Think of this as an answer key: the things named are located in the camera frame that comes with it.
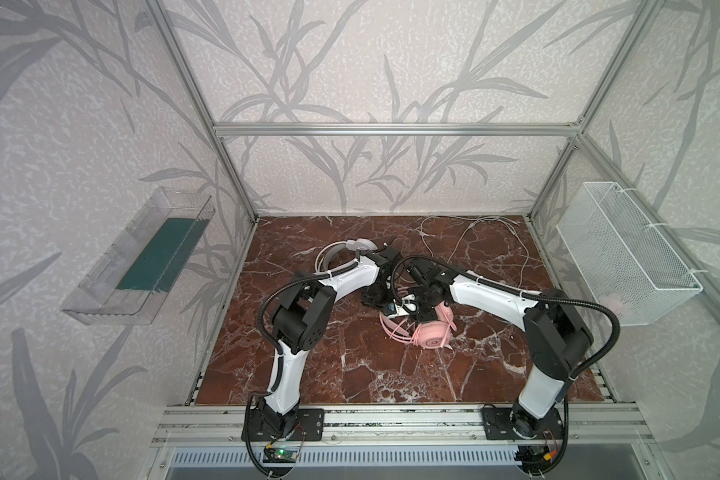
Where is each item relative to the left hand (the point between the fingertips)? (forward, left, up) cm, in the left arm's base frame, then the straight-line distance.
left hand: (389, 300), depth 93 cm
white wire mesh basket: (-8, -50, +33) cm, 60 cm away
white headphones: (+21, +13, +2) cm, 24 cm away
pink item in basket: (-10, -54, +19) cm, 58 cm away
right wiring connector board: (-40, -35, -3) cm, 53 cm away
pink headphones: (-13, -10, +6) cm, 18 cm away
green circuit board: (-40, +27, -3) cm, 48 cm away
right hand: (-1, -6, +3) cm, 7 cm away
